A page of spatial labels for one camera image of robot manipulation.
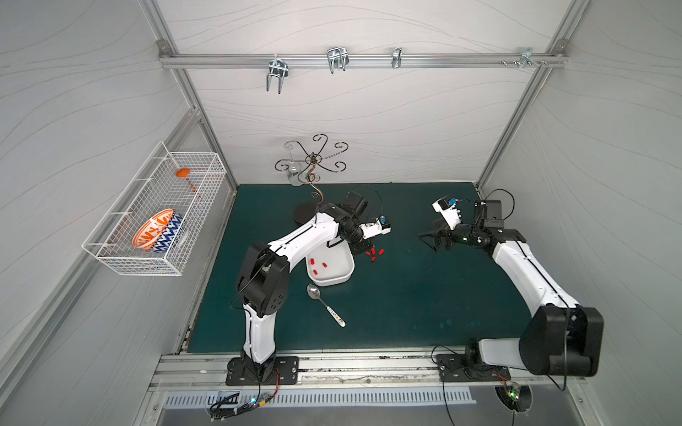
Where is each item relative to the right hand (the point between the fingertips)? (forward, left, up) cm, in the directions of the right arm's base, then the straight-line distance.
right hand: (430, 227), depth 83 cm
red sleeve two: (+1, +18, -17) cm, 25 cm away
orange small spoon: (+7, +77, +15) cm, 79 cm away
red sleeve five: (-5, +40, -17) cm, 44 cm away
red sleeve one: (0, +19, -18) cm, 26 cm away
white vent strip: (-45, +36, -18) cm, 60 cm away
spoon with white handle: (-16, +38, -17) cm, 44 cm away
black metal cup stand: (+17, +39, +13) cm, 44 cm away
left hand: (-3, +19, -6) cm, 21 cm away
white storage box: (-5, +32, -17) cm, 37 cm away
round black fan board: (-42, -22, -21) cm, 52 cm away
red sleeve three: (+1, +14, -18) cm, 23 cm away
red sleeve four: (-8, +38, -18) cm, 43 cm away
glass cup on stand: (+21, +47, +6) cm, 52 cm away
